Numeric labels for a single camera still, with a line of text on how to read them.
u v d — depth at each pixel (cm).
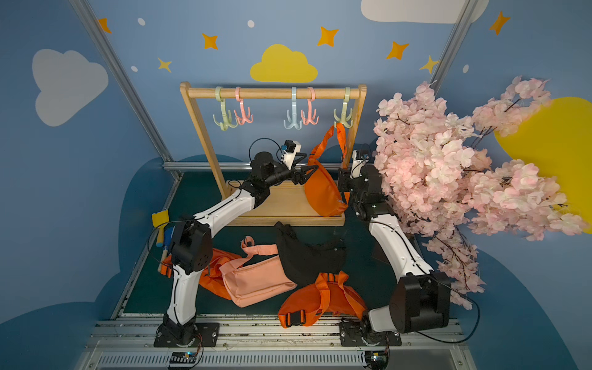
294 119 73
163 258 90
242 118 72
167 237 96
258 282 82
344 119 75
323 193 103
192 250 55
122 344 74
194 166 121
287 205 112
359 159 68
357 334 74
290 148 71
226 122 72
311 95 65
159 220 102
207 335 74
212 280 82
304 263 90
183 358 73
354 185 72
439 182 48
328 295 75
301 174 76
